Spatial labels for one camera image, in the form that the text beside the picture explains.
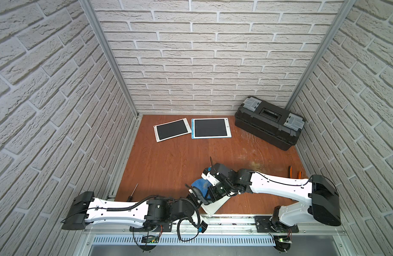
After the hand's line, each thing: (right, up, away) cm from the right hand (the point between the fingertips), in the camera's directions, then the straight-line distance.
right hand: (207, 199), depth 73 cm
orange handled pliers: (+48, +8, +16) cm, 51 cm away
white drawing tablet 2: (+2, -4, -1) cm, 4 cm away
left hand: (-2, +2, +1) cm, 3 cm away
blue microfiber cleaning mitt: (-3, +6, +1) cm, 7 cm away
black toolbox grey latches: (+38, +37, +21) cm, 57 cm away
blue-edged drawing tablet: (+2, +34, +41) cm, 53 cm away
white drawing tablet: (-24, +33, +39) cm, 56 cm away
